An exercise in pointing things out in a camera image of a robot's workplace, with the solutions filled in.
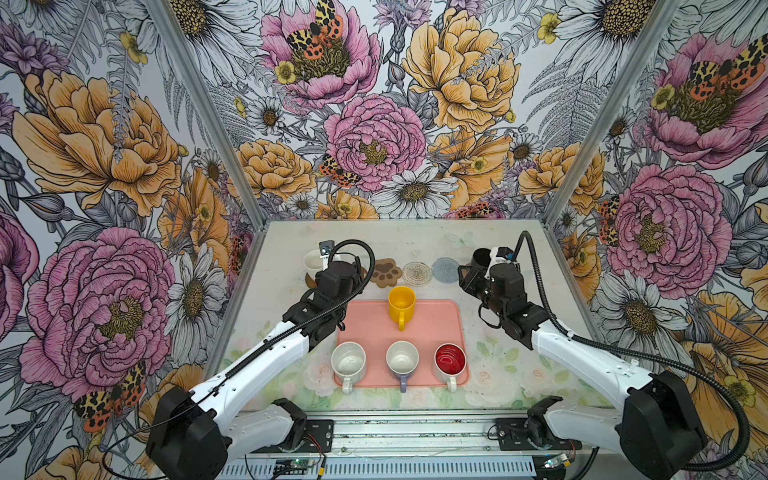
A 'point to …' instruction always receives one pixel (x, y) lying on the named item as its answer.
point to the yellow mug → (401, 303)
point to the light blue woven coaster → (445, 270)
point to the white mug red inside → (449, 361)
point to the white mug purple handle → (403, 359)
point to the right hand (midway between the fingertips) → (462, 278)
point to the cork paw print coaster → (385, 273)
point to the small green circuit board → (293, 466)
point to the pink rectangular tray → (433, 322)
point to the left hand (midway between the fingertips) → (345, 274)
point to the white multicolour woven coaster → (417, 273)
